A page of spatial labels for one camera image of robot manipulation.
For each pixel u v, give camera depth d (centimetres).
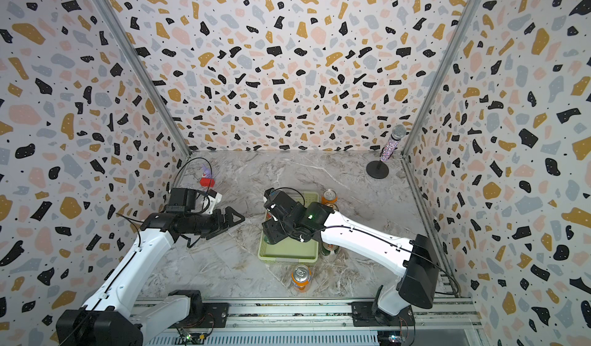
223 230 68
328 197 92
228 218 70
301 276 72
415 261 41
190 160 120
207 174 109
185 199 63
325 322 73
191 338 70
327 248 78
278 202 53
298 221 54
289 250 90
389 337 71
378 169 114
